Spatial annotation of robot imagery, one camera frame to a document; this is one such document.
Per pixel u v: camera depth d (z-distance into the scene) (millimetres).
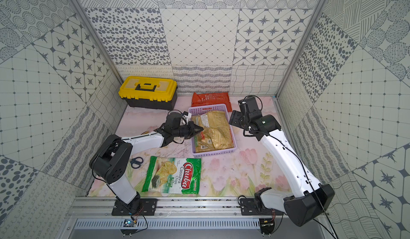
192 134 805
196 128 866
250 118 536
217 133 900
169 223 702
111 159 476
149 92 1012
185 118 749
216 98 1185
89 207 752
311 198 371
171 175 837
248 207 736
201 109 1059
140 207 716
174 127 734
